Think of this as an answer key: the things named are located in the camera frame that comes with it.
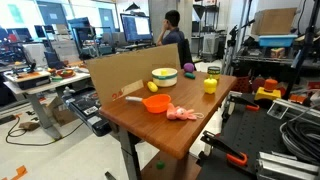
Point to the peach pink plush toy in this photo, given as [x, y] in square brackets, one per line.
[179, 113]

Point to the yellow lemon toy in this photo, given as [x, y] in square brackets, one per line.
[152, 87]

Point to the orange toy pan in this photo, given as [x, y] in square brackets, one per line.
[157, 103]

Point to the small yellow toy piece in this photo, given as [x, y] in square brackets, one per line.
[164, 72]

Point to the green toy vegetable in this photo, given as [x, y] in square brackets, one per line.
[190, 75]

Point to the purple toy fruit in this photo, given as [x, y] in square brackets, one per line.
[188, 67]

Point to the yellow bell pepper toy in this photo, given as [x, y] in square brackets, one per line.
[210, 85]

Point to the red bowl with toy food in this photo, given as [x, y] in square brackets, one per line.
[66, 73]

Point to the wooden toy block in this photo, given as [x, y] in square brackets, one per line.
[277, 52]

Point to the white bowl with green band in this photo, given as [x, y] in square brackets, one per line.
[164, 80]

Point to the brown cardboard sheet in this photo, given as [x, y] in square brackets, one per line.
[120, 71]

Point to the black office chair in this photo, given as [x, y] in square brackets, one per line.
[185, 51]

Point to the person in dark shirt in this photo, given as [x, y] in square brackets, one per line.
[173, 35]

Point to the computer monitor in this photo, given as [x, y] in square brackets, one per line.
[136, 28]

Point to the grey metal table leg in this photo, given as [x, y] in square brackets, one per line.
[130, 153]

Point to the small green ball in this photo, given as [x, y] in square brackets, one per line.
[160, 165]

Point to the black electronic device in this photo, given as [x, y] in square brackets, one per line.
[87, 110]

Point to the wooden lower shelf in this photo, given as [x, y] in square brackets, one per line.
[173, 168]

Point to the small cardboard box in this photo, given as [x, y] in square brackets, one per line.
[61, 113]

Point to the yellow emergency stop button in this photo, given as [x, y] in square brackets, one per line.
[268, 91]

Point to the white standing desk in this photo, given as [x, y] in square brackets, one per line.
[36, 87]

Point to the blue plastic bin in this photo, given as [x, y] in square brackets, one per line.
[276, 41]

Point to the grey tray with orange mat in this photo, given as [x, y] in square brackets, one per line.
[28, 79]

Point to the brown cardboard box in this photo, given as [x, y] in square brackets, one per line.
[274, 21]

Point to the black vertical pole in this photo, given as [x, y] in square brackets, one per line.
[301, 50]

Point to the silver aluminium extrusion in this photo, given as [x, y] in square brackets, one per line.
[286, 166]

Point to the orange floor tape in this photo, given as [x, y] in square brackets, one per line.
[20, 171]

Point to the black camera tripod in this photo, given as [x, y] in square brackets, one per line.
[233, 46]

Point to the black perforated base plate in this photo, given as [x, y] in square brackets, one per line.
[256, 133]

